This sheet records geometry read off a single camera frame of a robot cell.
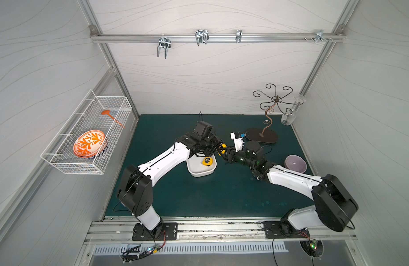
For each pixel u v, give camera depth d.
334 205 0.42
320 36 0.76
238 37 0.78
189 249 0.70
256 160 0.65
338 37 0.78
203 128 0.64
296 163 0.93
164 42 0.78
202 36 0.77
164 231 0.73
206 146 0.70
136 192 0.44
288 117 0.97
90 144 0.64
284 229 0.66
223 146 0.80
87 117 0.70
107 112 0.78
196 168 0.92
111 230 0.75
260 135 1.08
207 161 0.95
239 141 0.73
